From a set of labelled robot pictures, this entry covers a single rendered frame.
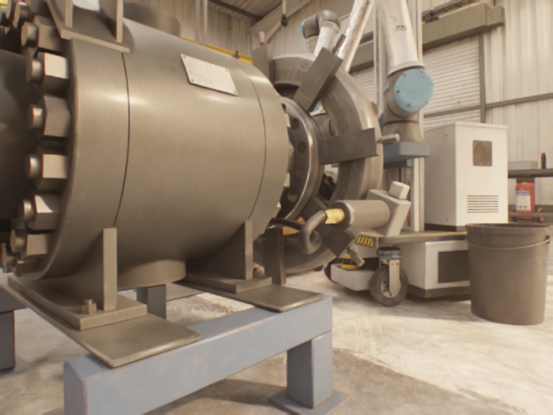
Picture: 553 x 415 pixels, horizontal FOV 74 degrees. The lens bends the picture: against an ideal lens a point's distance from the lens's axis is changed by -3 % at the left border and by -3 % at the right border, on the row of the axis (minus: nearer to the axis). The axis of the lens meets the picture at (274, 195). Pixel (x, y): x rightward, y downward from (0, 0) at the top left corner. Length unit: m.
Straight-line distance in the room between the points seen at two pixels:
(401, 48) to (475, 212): 0.86
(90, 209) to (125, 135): 0.14
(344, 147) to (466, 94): 9.07
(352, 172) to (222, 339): 0.64
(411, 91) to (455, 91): 8.66
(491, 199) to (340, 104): 1.14
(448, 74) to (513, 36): 1.54
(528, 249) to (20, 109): 1.59
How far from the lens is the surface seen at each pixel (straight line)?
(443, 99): 10.30
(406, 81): 1.58
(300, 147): 1.16
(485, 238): 1.65
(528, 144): 9.51
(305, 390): 0.93
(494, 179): 2.10
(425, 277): 1.75
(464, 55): 10.38
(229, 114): 0.81
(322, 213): 0.84
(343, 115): 1.15
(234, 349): 0.70
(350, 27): 1.83
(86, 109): 0.65
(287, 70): 1.33
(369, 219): 0.96
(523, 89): 9.75
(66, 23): 0.73
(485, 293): 1.70
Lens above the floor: 0.47
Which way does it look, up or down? 1 degrees up
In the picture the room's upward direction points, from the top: straight up
